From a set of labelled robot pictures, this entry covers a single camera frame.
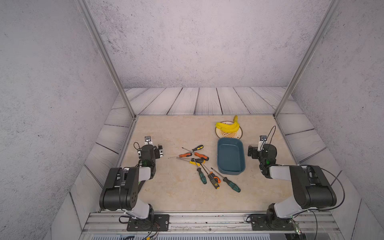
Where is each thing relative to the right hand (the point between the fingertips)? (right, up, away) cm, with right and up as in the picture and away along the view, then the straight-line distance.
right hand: (259, 144), depth 94 cm
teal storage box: (-17, -7, +2) cm, 19 cm away
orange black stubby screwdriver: (-27, -19, -8) cm, 34 cm away
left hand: (-66, 0, 0) cm, 66 cm away
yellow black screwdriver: (-40, -12, -1) cm, 41 cm away
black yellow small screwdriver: (-39, -3, +5) cm, 40 cm away
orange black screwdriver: (-36, -7, +2) cm, 37 cm away
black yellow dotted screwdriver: (-30, -19, -9) cm, 37 cm away
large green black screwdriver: (-20, -21, -10) cm, 31 cm away
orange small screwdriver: (-47, -7, +3) cm, 48 cm away
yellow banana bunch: (-15, +10, +14) cm, 23 cm away
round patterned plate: (-22, +6, +14) cm, 27 cm away
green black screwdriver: (-35, -18, -8) cm, 40 cm away
